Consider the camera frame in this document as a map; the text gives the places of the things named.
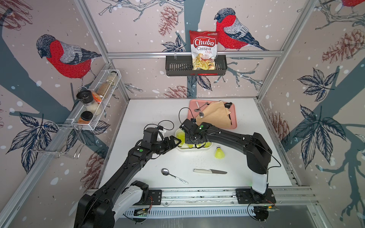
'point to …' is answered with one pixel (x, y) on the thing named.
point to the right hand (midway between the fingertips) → (188, 139)
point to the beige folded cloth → (216, 113)
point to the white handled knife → (210, 171)
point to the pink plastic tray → (196, 106)
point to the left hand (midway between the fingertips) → (179, 141)
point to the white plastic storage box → (190, 147)
